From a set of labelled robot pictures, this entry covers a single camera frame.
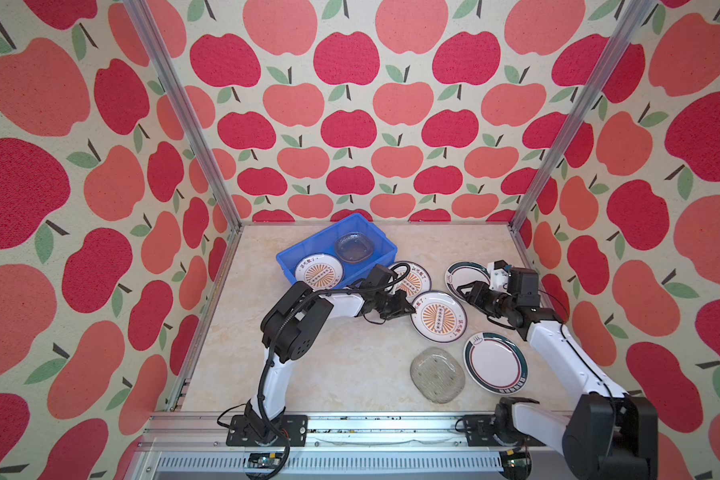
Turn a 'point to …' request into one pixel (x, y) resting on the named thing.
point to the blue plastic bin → (385, 251)
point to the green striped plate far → (462, 274)
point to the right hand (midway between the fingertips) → (468, 289)
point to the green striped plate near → (495, 363)
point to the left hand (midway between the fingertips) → (421, 313)
